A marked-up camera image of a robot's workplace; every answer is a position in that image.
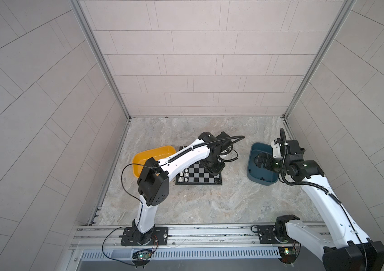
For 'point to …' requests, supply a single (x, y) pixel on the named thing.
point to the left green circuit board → (142, 256)
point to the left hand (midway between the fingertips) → (220, 171)
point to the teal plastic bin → (261, 175)
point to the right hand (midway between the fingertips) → (260, 161)
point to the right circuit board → (288, 254)
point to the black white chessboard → (196, 174)
